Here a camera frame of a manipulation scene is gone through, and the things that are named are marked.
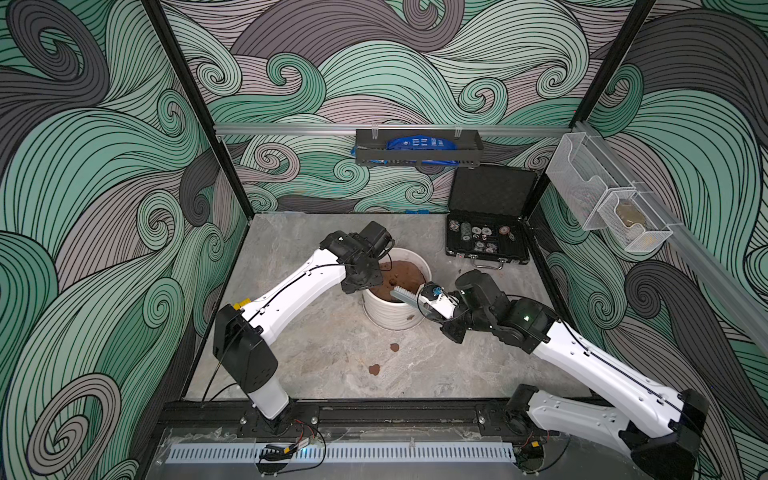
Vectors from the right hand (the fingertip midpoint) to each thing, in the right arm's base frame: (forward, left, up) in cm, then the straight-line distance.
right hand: (437, 310), depth 73 cm
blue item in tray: (+50, +1, +17) cm, 52 cm away
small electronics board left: (-29, +40, -18) cm, 53 cm away
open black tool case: (+47, -27, -17) cm, 57 cm away
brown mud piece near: (-9, +16, -18) cm, 26 cm away
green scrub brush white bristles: (+1, +8, +6) cm, 10 cm away
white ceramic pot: (+4, +10, -10) cm, 15 cm away
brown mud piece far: (-2, +10, -19) cm, 21 cm away
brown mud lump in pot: (+16, +7, -8) cm, 19 cm away
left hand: (+9, +16, +1) cm, 18 cm away
